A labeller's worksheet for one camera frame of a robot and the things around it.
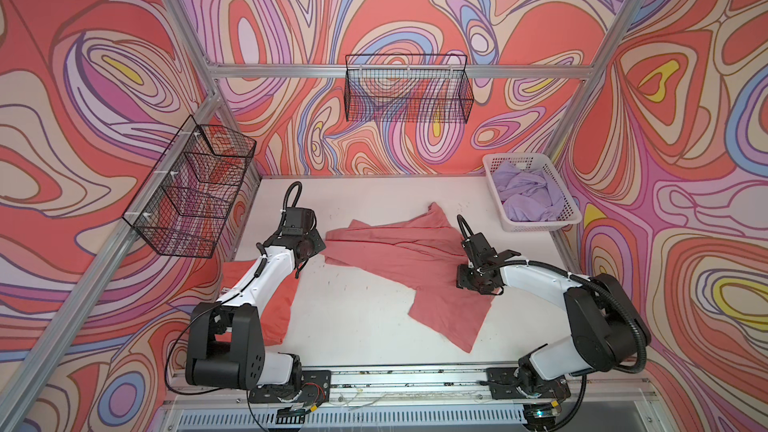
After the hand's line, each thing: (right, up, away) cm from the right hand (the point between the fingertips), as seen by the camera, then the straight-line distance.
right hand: (468, 286), depth 91 cm
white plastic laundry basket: (+36, +22, +7) cm, 43 cm away
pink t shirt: (-12, +10, +6) cm, 17 cm away
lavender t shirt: (+25, +29, +14) cm, 41 cm away
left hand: (-46, +15, -2) cm, 48 cm away
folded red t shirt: (-57, -6, -7) cm, 58 cm away
